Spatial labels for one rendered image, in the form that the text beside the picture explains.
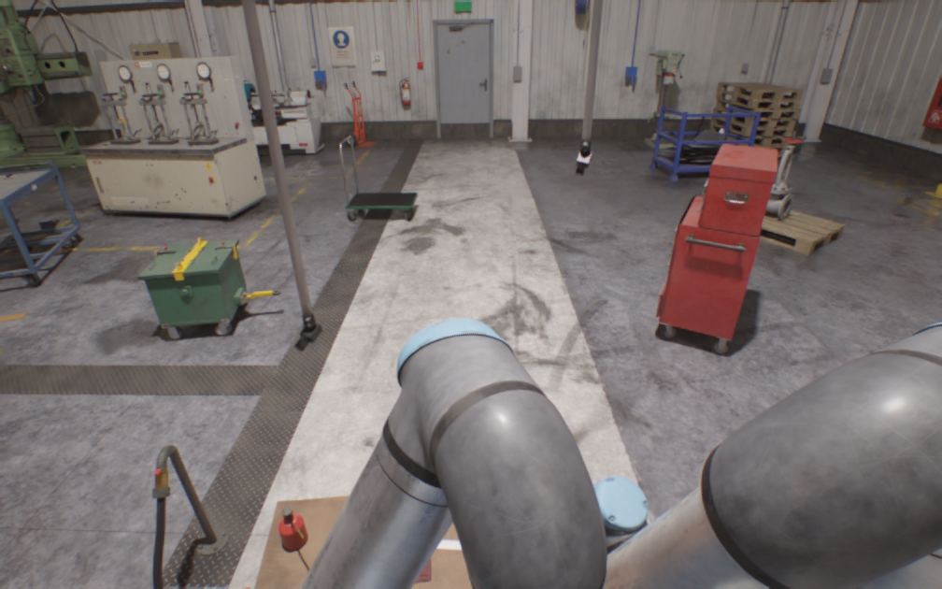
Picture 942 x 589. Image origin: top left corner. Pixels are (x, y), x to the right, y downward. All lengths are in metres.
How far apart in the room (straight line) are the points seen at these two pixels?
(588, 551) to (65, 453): 3.15
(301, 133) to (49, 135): 4.52
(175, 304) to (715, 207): 3.54
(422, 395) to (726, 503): 0.25
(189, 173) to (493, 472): 6.15
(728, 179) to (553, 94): 7.65
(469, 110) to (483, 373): 9.99
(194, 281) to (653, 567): 3.45
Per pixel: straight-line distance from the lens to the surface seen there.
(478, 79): 10.28
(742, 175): 3.10
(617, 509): 0.87
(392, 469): 0.48
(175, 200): 6.66
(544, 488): 0.37
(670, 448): 2.79
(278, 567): 1.77
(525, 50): 10.00
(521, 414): 0.38
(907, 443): 0.36
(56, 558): 2.85
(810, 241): 5.61
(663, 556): 0.50
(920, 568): 0.51
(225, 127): 6.72
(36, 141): 11.76
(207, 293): 3.72
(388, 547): 0.53
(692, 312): 3.43
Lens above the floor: 1.89
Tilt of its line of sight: 28 degrees down
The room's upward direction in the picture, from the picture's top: 1 degrees counter-clockwise
